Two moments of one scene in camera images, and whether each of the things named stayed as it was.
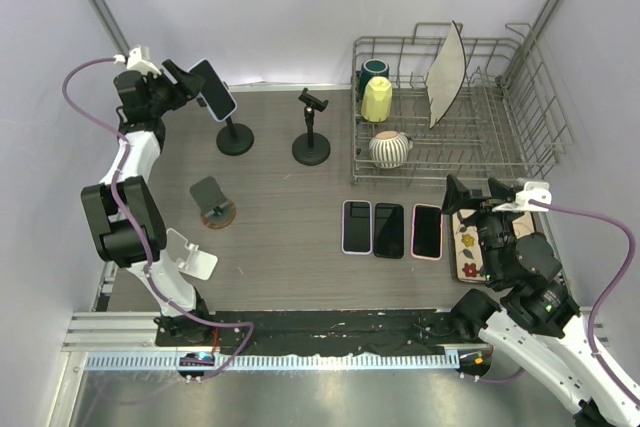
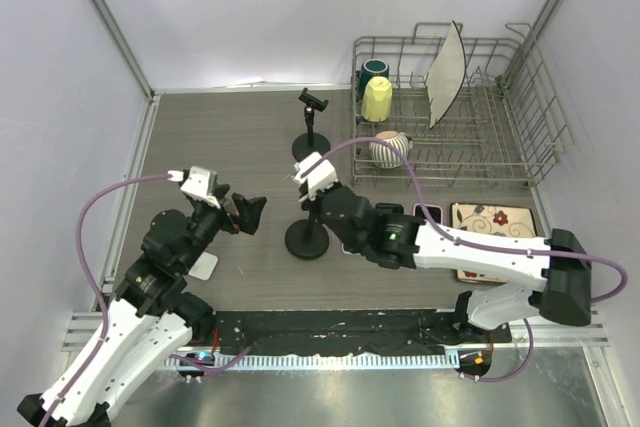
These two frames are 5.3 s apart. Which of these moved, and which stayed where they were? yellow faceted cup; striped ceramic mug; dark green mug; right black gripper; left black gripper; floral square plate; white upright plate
Moved: left black gripper; right black gripper
Stayed: yellow faceted cup; floral square plate; striped ceramic mug; white upright plate; dark green mug
